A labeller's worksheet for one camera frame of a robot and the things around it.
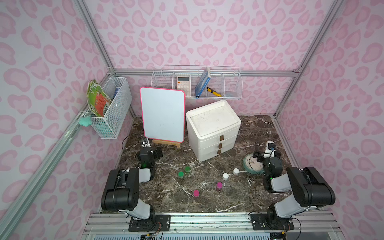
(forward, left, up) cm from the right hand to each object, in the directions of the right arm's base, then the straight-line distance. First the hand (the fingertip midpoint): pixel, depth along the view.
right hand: (265, 144), depth 89 cm
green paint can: (-11, +47, -10) cm, 49 cm away
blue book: (+27, +37, +25) cm, 52 cm away
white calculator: (+32, +49, +21) cm, 62 cm away
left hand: (0, +71, -2) cm, 71 cm away
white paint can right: (-13, +17, -9) cm, 23 cm away
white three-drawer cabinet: (+2, +32, +12) cm, 34 cm away
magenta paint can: (-26, +40, -8) cm, 49 cm away
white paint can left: (-16, +24, -8) cm, 30 cm away
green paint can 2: (-15, +50, -9) cm, 53 cm away
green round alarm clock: (-9, +7, -9) cm, 15 cm away
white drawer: (-5, +35, +11) cm, 37 cm away
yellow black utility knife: (+32, +33, +16) cm, 49 cm away
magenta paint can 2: (-22, +27, -9) cm, 36 cm away
